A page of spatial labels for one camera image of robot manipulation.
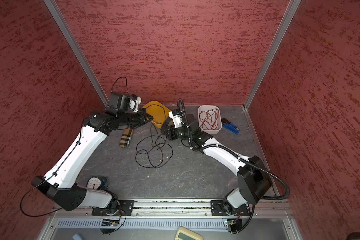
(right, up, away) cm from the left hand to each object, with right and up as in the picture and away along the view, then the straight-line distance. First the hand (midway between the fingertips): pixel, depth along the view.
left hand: (152, 121), depth 70 cm
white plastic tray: (+41, -4, +39) cm, 57 cm away
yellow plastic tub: (+2, +4, +3) cm, 6 cm away
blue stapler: (+46, -3, +36) cm, 59 cm away
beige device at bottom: (+15, -51, -4) cm, 53 cm away
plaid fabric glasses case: (-24, -12, +27) cm, 38 cm away
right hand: (+3, -7, +6) cm, 9 cm away
